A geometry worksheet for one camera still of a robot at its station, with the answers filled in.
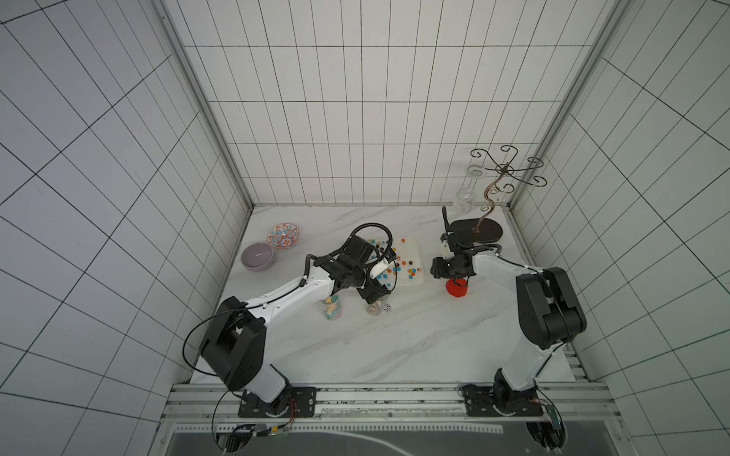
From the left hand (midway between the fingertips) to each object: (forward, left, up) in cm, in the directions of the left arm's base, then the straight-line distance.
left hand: (370, 283), depth 84 cm
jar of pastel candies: (-6, +11, -4) cm, 14 cm away
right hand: (+13, -26, -9) cm, 30 cm away
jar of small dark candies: (-5, -2, -5) cm, 8 cm away
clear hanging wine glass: (+26, -32, +12) cm, 43 cm away
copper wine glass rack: (+29, -41, -10) cm, 51 cm away
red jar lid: (+3, -29, -8) cm, 31 cm away
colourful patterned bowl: (+25, +34, -9) cm, 43 cm away
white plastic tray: (+17, -15, -10) cm, 25 cm away
